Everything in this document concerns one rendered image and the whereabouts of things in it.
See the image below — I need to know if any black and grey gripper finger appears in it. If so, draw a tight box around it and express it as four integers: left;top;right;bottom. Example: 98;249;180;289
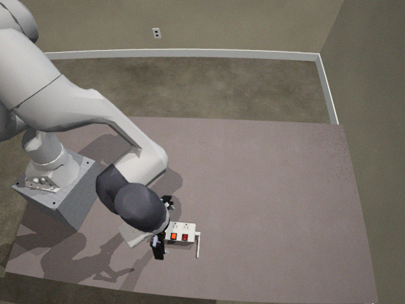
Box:
161;195;175;210
150;232;169;260

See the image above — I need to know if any white power strip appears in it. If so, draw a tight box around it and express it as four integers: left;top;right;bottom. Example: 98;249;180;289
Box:
164;222;201;258

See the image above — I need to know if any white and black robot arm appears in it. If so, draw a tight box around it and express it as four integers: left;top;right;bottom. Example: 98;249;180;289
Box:
0;0;169;248

